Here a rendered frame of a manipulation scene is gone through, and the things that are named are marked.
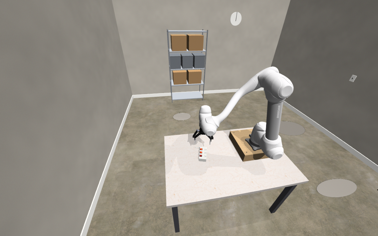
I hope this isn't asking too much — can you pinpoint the grey power strip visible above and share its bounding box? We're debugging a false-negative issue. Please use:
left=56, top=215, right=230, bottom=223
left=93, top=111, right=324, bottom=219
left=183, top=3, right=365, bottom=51
left=195, top=147, right=207, bottom=162

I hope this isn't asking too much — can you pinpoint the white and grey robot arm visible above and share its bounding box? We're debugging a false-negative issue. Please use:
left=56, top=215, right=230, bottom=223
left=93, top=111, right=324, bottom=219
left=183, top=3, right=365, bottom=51
left=199, top=67, right=294, bottom=160

